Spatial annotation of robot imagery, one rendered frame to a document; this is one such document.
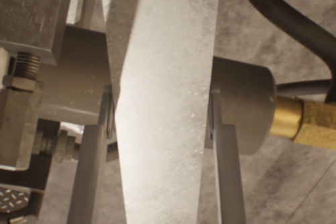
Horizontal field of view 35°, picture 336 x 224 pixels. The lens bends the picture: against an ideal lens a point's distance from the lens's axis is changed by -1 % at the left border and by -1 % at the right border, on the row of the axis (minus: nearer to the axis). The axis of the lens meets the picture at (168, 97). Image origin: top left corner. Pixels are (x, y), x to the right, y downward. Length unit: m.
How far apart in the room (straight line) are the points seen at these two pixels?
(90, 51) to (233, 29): 0.92
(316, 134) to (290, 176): 1.19
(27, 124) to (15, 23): 0.06
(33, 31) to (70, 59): 0.14
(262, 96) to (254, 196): 1.28
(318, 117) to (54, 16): 0.26
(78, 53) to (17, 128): 0.12
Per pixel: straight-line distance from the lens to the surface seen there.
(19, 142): 0.28
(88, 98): 0.39
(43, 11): 0.26
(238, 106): 0.40
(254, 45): 1.33
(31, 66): 0.29
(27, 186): 0.93
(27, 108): 0.28
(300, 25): 0.47
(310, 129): 0.45
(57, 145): 0.91
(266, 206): 1.73
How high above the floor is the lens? 1.11
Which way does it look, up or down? 52 degrees down
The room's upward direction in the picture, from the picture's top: 179 degrees clockwise
